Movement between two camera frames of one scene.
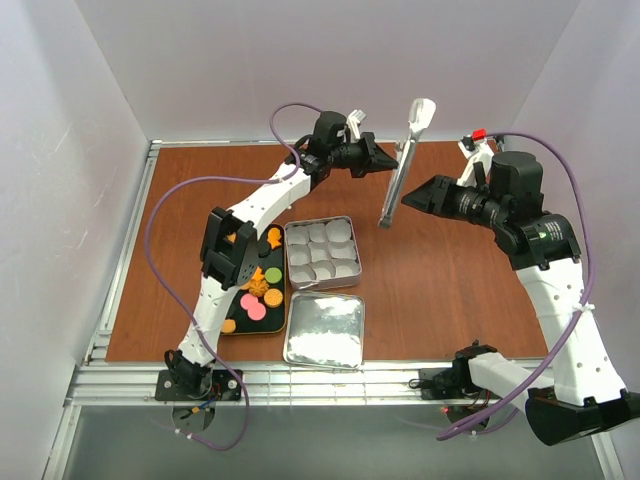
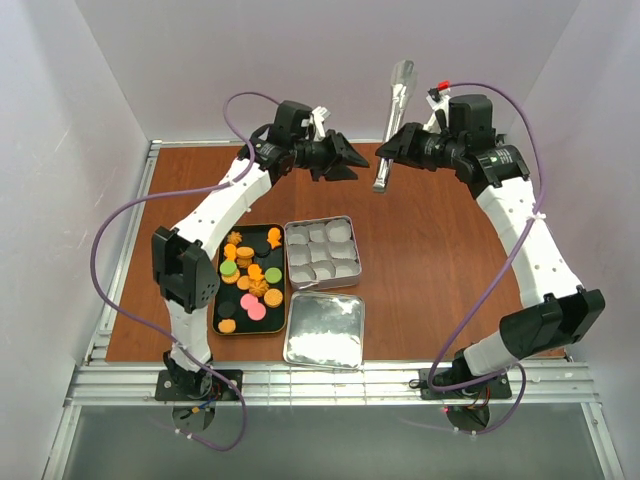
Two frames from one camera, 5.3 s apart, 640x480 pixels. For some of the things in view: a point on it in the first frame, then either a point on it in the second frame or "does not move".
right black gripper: (445, 194) to (410, 147)
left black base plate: (227, 386) does not move
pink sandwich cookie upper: (246, 300) does not move
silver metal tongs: (421, 112) to (403, 79)
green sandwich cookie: (272, 274) does not move
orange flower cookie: (258, 288) does not move
